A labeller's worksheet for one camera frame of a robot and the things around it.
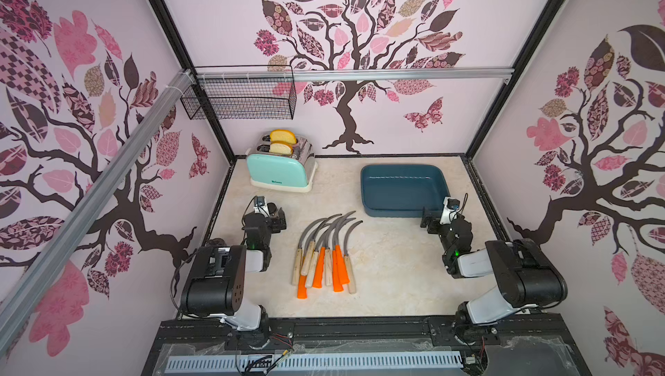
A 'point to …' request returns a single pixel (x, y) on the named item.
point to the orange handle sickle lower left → (302, 279)
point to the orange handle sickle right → (337, 283)
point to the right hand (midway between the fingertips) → (437, 206)
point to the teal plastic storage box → (403, 191)
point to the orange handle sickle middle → (319, 265)
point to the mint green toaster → (289, 172)
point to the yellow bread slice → (282, 135)
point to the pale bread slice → (280, 148)
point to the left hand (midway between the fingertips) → (268, 213)
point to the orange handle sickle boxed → (344, 272)
